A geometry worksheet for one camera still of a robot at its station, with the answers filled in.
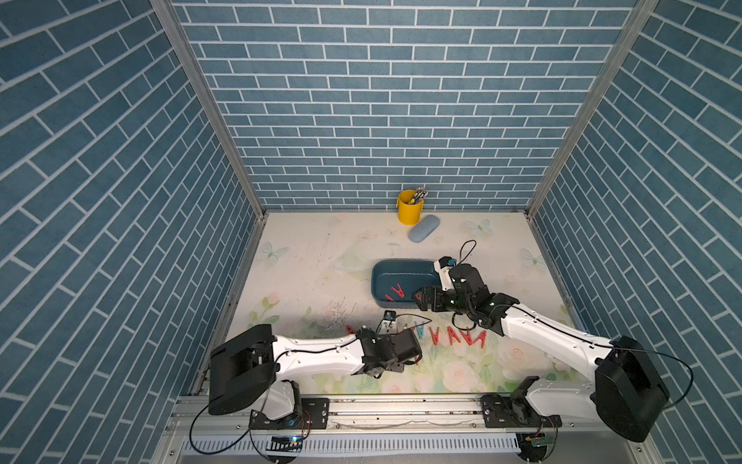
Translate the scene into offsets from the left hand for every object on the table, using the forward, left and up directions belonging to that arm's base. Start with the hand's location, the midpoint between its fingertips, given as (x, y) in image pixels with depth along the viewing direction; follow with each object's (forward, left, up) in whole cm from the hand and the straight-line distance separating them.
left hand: (403, 362), depth 80 cm
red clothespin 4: (+8, -25, -2) cm, 26 cm away
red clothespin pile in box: (+24, 0, -1) cm, 24 cm away
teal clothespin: (+10, -6, -2) cm, 12 cm away
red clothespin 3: (+8, -20, -2) cm, 22 cm away
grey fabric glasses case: (+51, -11, 0) cm, 52 cm away
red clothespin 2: (+9, -16, -3) cm, 19 cm away
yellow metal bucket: (+55, -5, +4) cm, 56 cm away
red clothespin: (+8, -10, -2) cm, 13 cm away
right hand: (+16, -6, +9) cm, 19 cm away
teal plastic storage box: (+27, +2, -2) cm, 28 cm away
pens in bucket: (+55, -8, +14) cm, 57 cm away
